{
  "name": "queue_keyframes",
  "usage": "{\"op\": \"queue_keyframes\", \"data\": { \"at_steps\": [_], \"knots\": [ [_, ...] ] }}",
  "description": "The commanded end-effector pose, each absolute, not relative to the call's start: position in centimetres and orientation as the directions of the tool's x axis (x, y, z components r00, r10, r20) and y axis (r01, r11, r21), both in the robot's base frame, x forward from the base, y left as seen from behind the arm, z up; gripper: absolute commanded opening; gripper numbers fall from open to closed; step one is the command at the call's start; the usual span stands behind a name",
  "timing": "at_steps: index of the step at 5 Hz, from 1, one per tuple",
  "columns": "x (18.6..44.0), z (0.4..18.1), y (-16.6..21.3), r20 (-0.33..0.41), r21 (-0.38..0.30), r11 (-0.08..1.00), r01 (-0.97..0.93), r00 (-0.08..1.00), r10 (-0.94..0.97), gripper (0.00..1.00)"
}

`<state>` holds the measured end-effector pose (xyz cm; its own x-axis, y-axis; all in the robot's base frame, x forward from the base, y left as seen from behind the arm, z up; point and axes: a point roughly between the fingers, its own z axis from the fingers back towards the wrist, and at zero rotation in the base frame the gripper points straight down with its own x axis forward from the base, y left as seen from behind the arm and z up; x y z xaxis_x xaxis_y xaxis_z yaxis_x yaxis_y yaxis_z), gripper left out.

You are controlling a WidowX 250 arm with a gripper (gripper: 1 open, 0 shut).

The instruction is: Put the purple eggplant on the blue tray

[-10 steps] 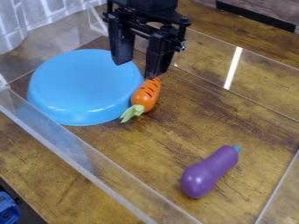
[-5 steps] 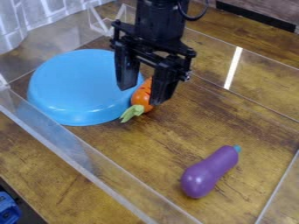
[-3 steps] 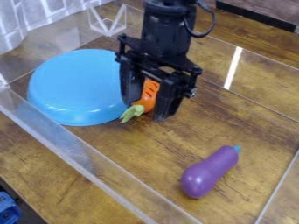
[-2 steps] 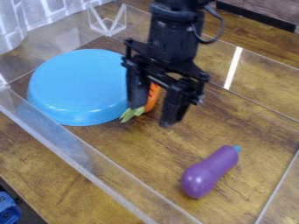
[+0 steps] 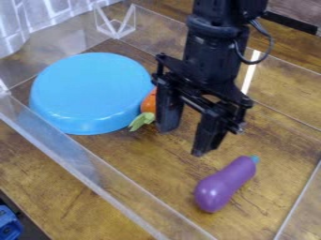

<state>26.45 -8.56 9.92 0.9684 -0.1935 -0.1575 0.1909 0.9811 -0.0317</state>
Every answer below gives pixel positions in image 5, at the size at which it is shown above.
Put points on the orange toy carrot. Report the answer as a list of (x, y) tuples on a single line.
[(146, 116)]

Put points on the clear acrylic corner bracket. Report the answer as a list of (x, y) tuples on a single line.
[(111, 27)]

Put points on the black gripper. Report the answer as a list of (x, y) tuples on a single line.
[(199, 80)]

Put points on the purple toy eggplant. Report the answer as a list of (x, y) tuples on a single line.
[(215, 189)]

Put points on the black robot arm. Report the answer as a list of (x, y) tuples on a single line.
[(218, 11)]

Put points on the clear acrylic enclosure wall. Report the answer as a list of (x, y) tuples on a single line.
[(121, 186)]

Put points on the blue round tray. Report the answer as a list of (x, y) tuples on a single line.
[(88, 94)]

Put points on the white brick pattern curtain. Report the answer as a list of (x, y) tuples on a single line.
[(26, 16)]

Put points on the blue object at corner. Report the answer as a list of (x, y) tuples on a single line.
[(10, 227)]

